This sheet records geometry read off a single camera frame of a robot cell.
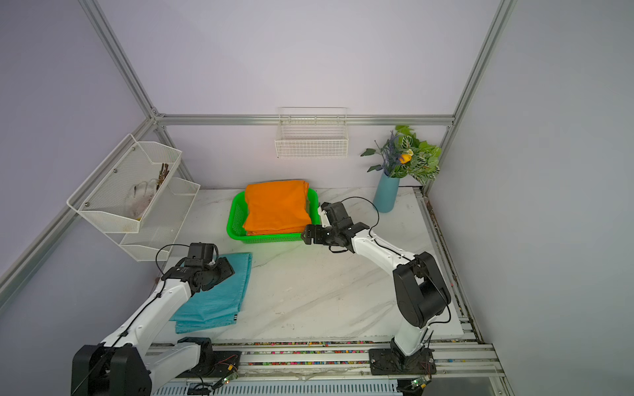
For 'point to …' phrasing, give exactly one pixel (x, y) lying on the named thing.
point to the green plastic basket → (238, 214)
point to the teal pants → (220, 304)
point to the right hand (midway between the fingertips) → (313, 238)
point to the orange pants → (276, 208)
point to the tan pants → (257, 233)
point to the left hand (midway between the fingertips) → (226, 273)
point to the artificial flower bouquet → (403, 153)
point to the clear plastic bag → (139, 197)
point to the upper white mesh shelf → (123, 189)
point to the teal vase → (386, 193)
